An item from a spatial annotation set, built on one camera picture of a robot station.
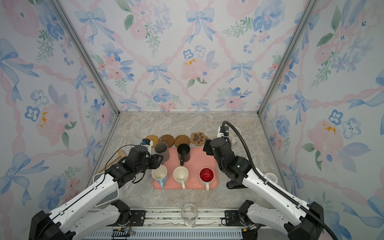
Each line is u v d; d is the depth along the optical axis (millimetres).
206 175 860
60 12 701
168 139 1040
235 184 813
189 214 761
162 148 896
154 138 1044
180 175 871
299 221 389
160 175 869
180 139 1036
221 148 523
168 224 732
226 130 606
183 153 927
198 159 960
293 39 799
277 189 437
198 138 1040
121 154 950
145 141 702
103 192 493
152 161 704
